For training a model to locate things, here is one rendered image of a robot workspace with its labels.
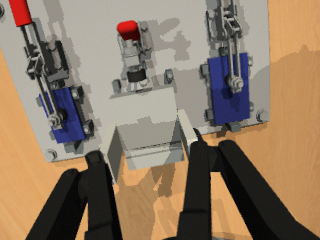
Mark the blue flat plate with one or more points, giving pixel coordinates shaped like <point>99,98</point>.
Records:
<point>226,106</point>

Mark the blue rectangular plate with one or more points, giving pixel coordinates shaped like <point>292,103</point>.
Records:
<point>73,124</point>

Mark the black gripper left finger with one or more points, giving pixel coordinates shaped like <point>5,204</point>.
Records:
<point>61,216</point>

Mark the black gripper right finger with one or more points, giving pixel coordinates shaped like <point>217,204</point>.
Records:
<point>265,215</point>

